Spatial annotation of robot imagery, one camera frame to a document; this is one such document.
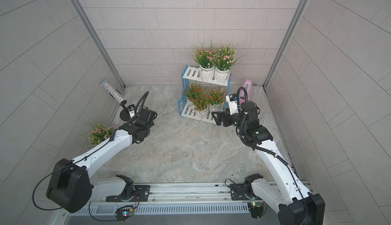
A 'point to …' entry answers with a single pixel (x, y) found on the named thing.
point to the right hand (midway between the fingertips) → (219, 111)
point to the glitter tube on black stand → (118, 95)
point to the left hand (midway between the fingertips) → (143, 119)
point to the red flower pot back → (194, 93)
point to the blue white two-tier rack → (191, 75)
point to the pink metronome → (247, 84)
